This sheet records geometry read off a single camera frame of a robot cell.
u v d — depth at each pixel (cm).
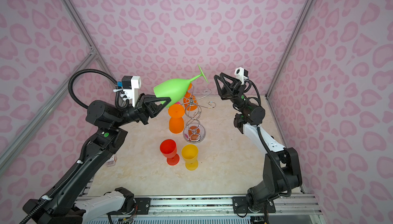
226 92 56
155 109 49
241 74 61
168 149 78
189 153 82
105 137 47
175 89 49
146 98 48
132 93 44
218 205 75
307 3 74
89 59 87
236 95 55
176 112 69
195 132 98
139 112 44
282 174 40
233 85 55
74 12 77
